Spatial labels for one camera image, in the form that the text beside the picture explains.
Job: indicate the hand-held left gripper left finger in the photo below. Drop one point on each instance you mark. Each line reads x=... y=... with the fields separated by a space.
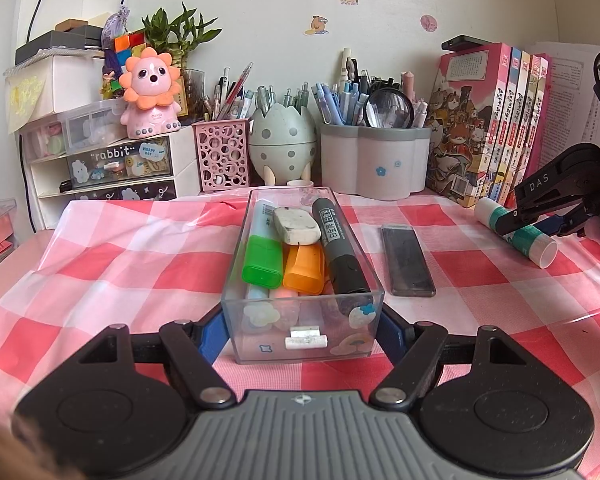
x=212 y=332

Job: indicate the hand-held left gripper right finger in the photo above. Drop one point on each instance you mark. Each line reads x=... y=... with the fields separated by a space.
x=391 y=332

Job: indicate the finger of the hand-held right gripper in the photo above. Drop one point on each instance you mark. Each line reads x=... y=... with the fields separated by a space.
x=555 y=180
x=577 y=220

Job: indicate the clear plastic stationery box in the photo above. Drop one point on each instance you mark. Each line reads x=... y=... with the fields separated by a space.
x=260 y=340

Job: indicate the green white glue stick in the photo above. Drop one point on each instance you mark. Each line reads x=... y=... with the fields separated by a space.
x=530 y=242

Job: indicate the green cap highlighter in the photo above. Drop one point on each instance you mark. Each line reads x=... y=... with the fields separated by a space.
x=262 y=255

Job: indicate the black marker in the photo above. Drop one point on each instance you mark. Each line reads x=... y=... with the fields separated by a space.
x=337 y=245

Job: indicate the orange highlighter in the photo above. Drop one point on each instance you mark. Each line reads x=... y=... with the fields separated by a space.
x=305 y=267

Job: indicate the white eraser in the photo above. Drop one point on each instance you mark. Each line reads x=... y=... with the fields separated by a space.
x=295 y=225

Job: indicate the person's left forearm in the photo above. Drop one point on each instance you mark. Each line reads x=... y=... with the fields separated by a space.
x=10 y=455

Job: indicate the stack of printed papers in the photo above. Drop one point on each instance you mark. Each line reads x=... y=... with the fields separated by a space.
x=575 y=95

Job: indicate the beige comic book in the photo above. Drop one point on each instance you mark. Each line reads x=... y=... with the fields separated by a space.
x=542 y=105

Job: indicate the cream comic book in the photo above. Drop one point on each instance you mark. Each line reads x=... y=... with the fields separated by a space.
x=521 y=120

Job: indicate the blue comic book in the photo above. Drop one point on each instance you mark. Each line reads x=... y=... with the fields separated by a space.
x=510 y=125

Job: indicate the pink comic book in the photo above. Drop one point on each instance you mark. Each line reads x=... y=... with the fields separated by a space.
x=465 y=120

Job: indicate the pink white checkered tablecloth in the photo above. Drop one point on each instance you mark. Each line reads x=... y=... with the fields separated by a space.
x=130 y=260

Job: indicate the grey white flower pen holder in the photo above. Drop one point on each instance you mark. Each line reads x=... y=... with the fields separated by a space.
x=370 y=160

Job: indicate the white drawer organizer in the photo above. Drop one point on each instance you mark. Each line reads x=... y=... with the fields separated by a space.
x=185 y=160

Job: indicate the pink perforated pen basket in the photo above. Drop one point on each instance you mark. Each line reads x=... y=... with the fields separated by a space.
x=220 y=155

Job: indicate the black rim magnifying glass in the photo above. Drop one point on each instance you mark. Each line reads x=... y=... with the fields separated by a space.
x=390 y=107

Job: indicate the green egg pen holder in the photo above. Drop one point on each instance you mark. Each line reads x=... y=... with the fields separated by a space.
x=280 y=145

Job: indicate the bunch of red black pens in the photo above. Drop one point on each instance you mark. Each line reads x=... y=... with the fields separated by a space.
x=227 y=100

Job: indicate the cluster of pastel pens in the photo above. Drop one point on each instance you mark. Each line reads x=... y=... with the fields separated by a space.
x=332 y=102

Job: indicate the glass vase with pebbles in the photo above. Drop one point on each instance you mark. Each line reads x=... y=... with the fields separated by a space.
x=194 y=95

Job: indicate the pens with grey green barrels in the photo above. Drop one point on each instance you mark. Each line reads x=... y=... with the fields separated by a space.
x=275 y=100

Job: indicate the pink orange lion toy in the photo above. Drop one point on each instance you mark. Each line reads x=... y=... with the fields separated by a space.
x=150 y=95

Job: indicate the white storage box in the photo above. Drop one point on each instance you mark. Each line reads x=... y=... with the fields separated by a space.
x=75 y=80

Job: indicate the colourful puzzle cube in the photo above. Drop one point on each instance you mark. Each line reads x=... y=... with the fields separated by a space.
x=129 y=47

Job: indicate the green bamboo plant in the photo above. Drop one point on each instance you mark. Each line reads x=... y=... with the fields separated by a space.
x=175 y=30

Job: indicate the lavender hanging sachet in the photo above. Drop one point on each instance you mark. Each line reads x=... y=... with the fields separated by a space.
x=114 y=22

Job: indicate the grey flat box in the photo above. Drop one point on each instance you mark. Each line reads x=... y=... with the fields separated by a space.
x=55 y=45

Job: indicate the small brown box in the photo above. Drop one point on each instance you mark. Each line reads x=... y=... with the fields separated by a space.
x=71 y=25

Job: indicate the round pink wall sticker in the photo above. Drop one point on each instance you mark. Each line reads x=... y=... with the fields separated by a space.
x=428 y=22

